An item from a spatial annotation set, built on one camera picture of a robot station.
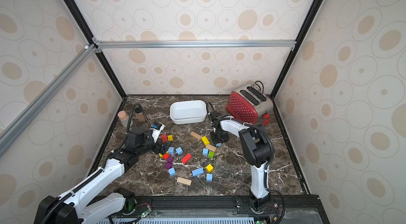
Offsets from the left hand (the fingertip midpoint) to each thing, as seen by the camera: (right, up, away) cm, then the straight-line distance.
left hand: (169, 136), depth 82 cm
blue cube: (+26, -6, +10) cm, 29 cm away
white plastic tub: (+6, +12, +28) cm, 32 cm away
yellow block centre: (+18, -5, +14) cm, 23 cm away
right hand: (+29, -5, +15) cm, 34 cm away
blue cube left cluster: (+4, -9, +8) cm, 13 cm away
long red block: (+8, -13, +6) cm, 17 cm away
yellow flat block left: (-3, -3, +15) cm, 16 cm away
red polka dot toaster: (+45, +17, +9) cm, 49 cm away
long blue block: (+14, -19, +2) cm, 24 cm away
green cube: (+22, -11, +6) cm, 25 cm away
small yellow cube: (+21, -17, +2) cm, 27 cm away
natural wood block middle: (+22, -8, +9) cm, 25 cm away
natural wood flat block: (+8, -23, -1) cm, 24 cm away
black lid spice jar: (-23, +11, +18) cm, 32 cm away
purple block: (-1, -15, +4) cm, 16 cm away
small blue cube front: (+21, -21, 0) cm, 29 cm away
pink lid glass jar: (-31, +9, +14) cm, 35 cm away
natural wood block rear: (+12, -2, +16) cm, 20 cm away
